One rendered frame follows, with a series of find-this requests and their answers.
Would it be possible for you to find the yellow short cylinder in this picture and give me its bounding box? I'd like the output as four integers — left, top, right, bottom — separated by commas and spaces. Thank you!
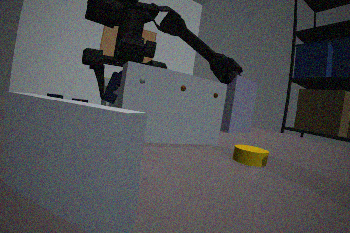
232, 145, 269, 167

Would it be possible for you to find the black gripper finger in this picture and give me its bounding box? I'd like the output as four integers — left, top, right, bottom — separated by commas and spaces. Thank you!
89, 63, 105, 99

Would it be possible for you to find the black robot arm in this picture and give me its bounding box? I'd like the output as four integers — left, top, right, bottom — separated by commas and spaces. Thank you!
85, 0, 243, 86

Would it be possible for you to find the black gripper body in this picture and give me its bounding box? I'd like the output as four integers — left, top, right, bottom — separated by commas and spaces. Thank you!
82, 29, 167, 69

